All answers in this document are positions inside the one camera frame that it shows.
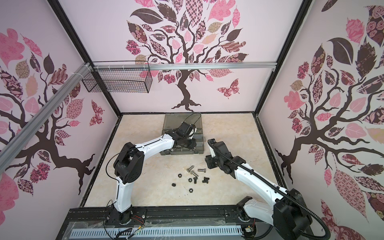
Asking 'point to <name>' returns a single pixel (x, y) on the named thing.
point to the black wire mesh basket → (119, 80)
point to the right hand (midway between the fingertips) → (209, 156)
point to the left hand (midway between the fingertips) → (194, 145)
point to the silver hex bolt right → (202, 170)
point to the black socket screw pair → (205, 180)
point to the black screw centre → (195, 179)
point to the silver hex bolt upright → (188, 169)
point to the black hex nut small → (190, 180)
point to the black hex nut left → (173, 184)
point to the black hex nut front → (191, 190)
